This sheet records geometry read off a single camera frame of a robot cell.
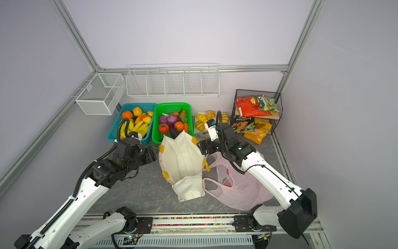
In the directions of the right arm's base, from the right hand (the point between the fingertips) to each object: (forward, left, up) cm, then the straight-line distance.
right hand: (204, 142), depth 76 cm
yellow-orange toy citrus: (+38, +50, -14) cm, 65 cm away
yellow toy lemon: (+30, +41, -15) cm, 53 cm away
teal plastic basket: (+43, +45, -15) cm, 64 cm away
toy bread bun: (+39, -4, -19) cm, 44 cm away
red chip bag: (+30, -28, -3) cm, 41 cm away
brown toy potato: (+40, +17, -18) cm, 47 cm away
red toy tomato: (+24, +29, -17) cm, 41 cm away
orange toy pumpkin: (+26, +19, -18) cm, 37 cm away
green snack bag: (+31, -39, -2) cm, 50 cm away
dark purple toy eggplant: (+21, +21, -19) cm, 36 cm away
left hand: (-7, +23, 0) cm, 24 cm away
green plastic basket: (+41, +35, -14) cm, 56 cm away
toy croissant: (+37, -15, -21) cm, 45 cm away
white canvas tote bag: (0, +14, -23) cm, 27 cm away
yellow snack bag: (+23, -38, -17) cm, 48 cm away
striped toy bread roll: (+28, +4, -20) cm, 34 cm away
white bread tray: (+24, +4, -22) cm, 33 cm away
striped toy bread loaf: (+37, +3, -21) cm, 42 cm away
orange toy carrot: (+27, +14, -20) cm, 36 cm away
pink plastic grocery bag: (-10, -11, -23) cm, 28 cm away
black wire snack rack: (+29, -46, -14) cm, 56 cm away
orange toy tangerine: (+34, +56, -13) cm, 67 cm away
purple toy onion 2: (+32, +30, -17) cm, 47 cm away
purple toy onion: (+31, +24, -15) cm, 42 cm away
